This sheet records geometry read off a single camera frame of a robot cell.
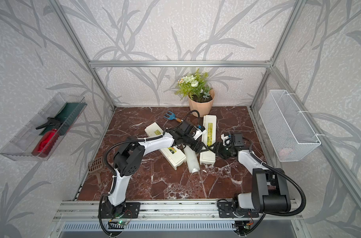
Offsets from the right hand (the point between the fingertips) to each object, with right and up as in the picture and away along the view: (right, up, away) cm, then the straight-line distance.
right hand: (211, 149), depth 89 cm
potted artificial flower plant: (-9, +39, +4) cm, 40 cm away
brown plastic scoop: (-69, -10, -2) cm, 70 cm away
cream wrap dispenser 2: (0, +6, +2) cm, 7 cm away
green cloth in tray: (-74, +20, -16) cm, 78 cm away
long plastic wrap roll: (-11, -6, -2) cm, 13 cm away
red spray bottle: (-71, +9, -30) cm, 77 cm away
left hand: (-4, +1, 0) cm, 4 cm away
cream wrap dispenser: (-22, -3, -5) cm, 23 cm away
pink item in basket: (+33, +2, -17) cm, 37 cm away
